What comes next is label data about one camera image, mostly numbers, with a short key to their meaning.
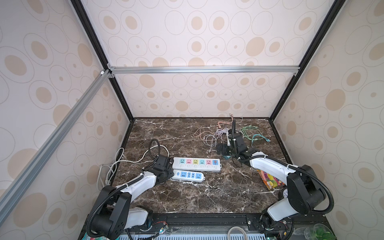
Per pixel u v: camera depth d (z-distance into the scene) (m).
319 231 0.67
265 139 1.06
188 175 0.87
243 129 1.13
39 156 0.51
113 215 0.41
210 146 1.03
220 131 1.10
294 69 0.90
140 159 0.96
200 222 0.75
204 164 0.92
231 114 1.23
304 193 0.44
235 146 0.67
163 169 0.69
